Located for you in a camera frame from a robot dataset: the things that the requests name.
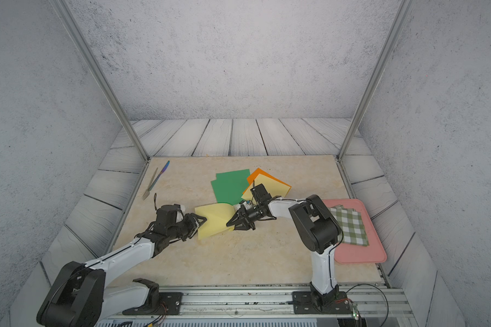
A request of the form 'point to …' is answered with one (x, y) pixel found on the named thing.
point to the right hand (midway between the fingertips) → (230, 226)
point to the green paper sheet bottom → (230, 189)
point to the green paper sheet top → (232, 178)
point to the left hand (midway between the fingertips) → (208, 221)
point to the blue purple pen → (163, 171)
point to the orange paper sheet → (252, 176)
